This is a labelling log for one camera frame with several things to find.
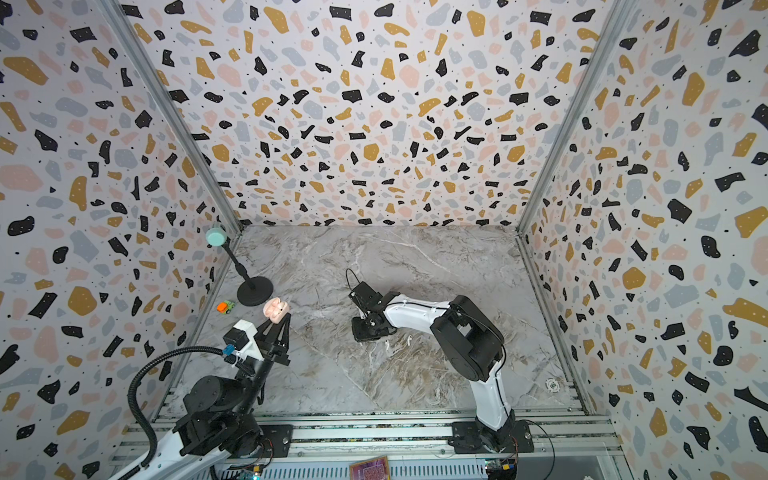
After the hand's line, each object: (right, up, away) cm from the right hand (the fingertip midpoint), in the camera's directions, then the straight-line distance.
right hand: (356, 332), depth 90 cm
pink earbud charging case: (-13, +12, -26) cm, 31 cm away
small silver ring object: (+56, -13, -6) cm, 58 cm away
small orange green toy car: (-42, +7, +5) cm, 43 cm away
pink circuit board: (+8, -26, -21) cm, 34 cm away
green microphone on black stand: (-36, +11, +10) cm, 39 cm away
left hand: (-11, +11, -25) cm, 29 cm away
